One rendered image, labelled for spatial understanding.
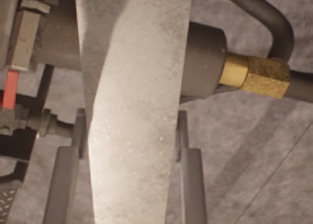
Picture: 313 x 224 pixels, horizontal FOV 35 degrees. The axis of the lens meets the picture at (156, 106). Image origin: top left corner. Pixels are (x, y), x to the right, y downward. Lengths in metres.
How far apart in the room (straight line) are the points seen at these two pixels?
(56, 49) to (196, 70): 0.13
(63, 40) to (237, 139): 1.19
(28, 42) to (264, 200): 1.54
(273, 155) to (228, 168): 0.15
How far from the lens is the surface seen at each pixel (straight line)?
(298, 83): 0.54
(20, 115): 0.99
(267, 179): 1.75
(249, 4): 0.55
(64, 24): 0.47
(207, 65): 0.48
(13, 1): 0.46
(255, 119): 1.57
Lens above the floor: 1.21
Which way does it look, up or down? 53 degrees down
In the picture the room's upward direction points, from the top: 178 degrees clockwise
